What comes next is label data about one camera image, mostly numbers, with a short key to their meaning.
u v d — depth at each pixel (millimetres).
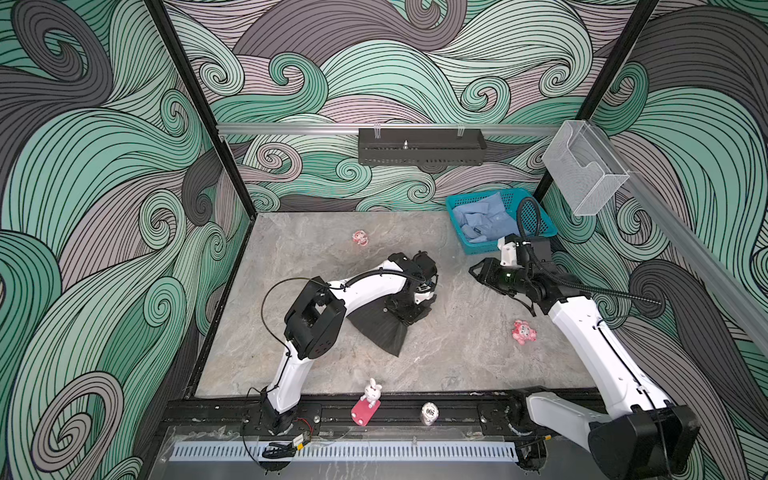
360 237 1099
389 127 944
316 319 516
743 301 512
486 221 1131
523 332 854
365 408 715
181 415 744
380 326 835
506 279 646
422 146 951
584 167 794
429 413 692
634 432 360
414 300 771
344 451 697
